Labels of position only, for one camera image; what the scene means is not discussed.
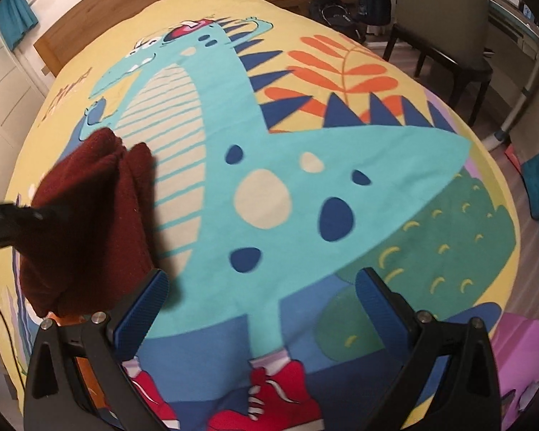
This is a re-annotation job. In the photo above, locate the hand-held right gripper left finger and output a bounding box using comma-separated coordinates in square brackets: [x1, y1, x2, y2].
[24, 268, 170, 431]

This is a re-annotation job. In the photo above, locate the yellow dinosaur printed blanket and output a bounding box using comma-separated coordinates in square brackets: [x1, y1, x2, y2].
[0, 0, 522, 431]

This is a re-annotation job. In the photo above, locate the black cable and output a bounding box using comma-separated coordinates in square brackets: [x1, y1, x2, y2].
[0, 298, 28, 375]

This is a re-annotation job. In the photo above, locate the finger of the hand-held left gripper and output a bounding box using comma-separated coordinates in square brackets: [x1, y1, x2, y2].
[0, 203, 58, 253]

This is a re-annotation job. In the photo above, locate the pink mat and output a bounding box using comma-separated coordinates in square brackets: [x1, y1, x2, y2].
[489, 314, 539, 416]

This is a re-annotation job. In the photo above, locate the grey chair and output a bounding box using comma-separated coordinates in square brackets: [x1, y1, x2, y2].
[382, 0, 496, 125]

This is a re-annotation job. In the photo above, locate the teal curtain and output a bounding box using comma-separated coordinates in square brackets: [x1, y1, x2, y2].
[0, 0, 39, 50]

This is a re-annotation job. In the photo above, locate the white wardrobe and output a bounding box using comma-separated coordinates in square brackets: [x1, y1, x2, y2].
[0, 20, 59, 144]

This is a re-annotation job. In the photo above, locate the wooden headboard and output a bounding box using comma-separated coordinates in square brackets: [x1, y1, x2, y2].
[33, 0, 231, 78]

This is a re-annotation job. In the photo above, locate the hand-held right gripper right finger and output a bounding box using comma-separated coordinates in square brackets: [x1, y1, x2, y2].
[355, 268, 517, 431]

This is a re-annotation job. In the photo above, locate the black bag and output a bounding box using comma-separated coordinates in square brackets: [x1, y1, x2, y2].
[308, 0, 367, 44]

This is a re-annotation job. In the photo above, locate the grey desk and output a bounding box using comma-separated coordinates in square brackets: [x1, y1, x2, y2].
[483, 0, 539, 152]

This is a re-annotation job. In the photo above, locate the dark red knit sweater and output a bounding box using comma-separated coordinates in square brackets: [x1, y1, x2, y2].
[18, 126, 159, 319]

